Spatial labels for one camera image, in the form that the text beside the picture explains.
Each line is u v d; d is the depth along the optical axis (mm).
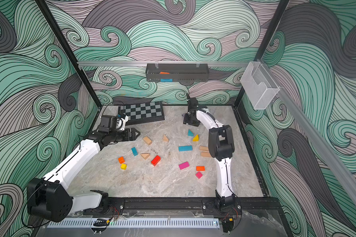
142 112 1104
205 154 928
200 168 873
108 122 626
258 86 792
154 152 942
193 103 815
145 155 901
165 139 985
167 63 925
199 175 837
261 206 753
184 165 883
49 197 389
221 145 578
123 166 854
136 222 697
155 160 890
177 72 949
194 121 877
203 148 974
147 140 978
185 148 956
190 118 856
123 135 719
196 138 978
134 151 928
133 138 727
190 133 1057
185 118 913
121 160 883
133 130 744
